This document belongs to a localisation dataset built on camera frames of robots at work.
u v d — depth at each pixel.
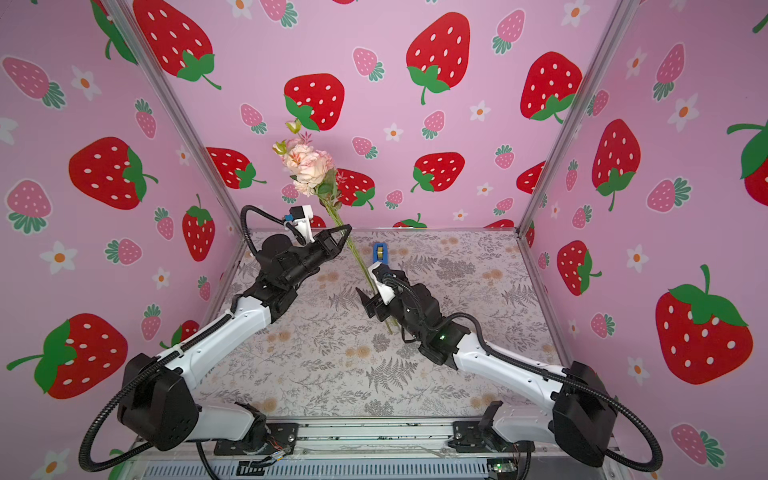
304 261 0.64
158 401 0.41
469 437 0.73
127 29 0.70
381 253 1.07
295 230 0.64
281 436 0.74
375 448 0.73
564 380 0.42
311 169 0.63
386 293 0.62
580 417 0.40
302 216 0.66
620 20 0.69
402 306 0.55
